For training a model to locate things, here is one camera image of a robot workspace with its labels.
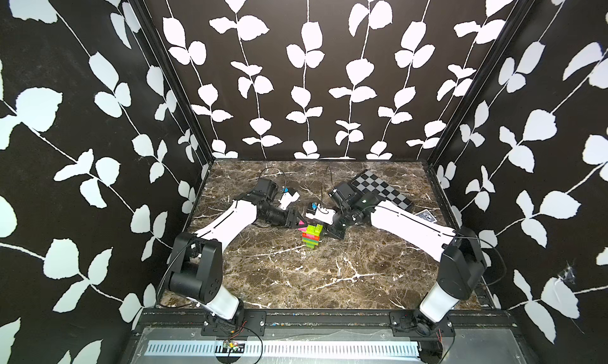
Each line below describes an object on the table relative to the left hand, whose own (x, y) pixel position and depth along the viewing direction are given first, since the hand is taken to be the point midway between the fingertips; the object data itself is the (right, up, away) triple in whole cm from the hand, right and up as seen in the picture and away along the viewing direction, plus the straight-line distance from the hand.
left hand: (302, 221), depth 83 cm
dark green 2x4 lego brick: (+3, -9, +6) cm, 11 cm away
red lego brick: (+4, -8, +5) cm, 10 cm away
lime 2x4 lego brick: (+3, -6, +1) cm, 7 cm away
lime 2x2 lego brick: (+5, -3, -2) cm, 6 cm away
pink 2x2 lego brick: (0, -2, -1) cm, 3 cm away
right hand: (+7, -1, -1) cm, 7 cm away
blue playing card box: (+52, 0, +16) cm, 55 cm away
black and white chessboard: (+31, +15, +28) cm, 44 cm away
